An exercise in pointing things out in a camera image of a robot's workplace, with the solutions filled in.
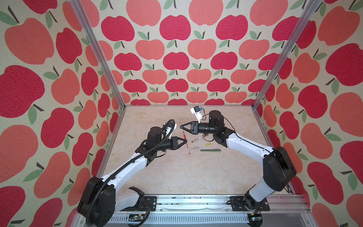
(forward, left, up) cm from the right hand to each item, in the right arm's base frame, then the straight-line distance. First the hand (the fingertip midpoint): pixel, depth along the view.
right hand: (183, 126), depth 75 cm
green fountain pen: (+1, -19, -26) cm, 32 cm away
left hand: (-7, -3, -6) cm, 10 cm away
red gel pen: (-7, -2, -6) cm, 10 cm away
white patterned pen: (+11, -12, -26) cm, 31 cm away
